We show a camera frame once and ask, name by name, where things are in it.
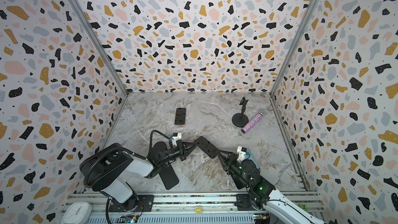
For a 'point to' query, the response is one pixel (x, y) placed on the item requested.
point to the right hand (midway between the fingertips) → (215, 152)
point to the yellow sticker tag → (198, 210)
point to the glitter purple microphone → (253, 121)
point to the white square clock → (76, 213)
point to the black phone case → (168, 173)
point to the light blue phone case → (250, 156)
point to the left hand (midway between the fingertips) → (197, 144)
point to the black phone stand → (240, 120)
